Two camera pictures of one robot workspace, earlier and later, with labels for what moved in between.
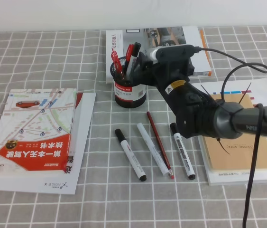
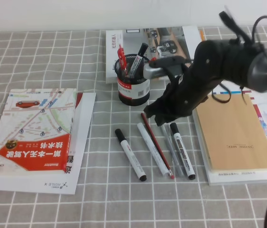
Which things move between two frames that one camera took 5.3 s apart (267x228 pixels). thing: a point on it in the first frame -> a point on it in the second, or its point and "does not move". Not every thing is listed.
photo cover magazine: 149,38 does not move
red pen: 117,63 -> 121,53
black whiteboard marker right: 178,137 does not move
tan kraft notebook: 238,153 does not move
